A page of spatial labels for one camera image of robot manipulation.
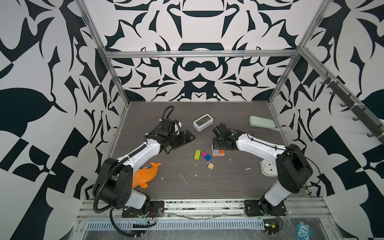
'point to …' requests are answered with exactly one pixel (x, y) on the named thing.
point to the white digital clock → (203, 122)
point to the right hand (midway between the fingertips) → (218, 143)
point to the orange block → (221, 151)
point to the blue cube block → (208, 157)
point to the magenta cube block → (204, 154)
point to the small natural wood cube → (210, 166)
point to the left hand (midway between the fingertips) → (191, 137)
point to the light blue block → (216, 151)
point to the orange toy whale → (143, 175)
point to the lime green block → (197, 154)
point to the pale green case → (257, 121)
